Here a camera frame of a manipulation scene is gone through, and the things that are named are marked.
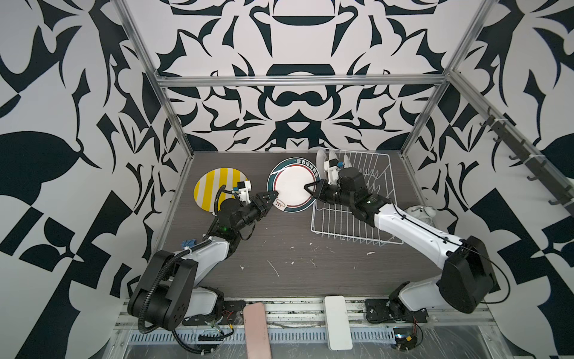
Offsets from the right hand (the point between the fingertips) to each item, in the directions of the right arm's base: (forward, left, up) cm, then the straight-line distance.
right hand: (303, 184), depth 78 cm
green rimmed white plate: (+5, +5, -3) cm, 8 cm away
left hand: (-1, +10, -3) cm, 10 cm away
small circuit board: (-42, -31, -25) cm, 58 cm away
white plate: (+21, -14, -7) cm, 26 cm away
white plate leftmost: (+18, -8, -6) cm, 21 cm away
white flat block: (-38, -9, -20) cm, 44 cm away
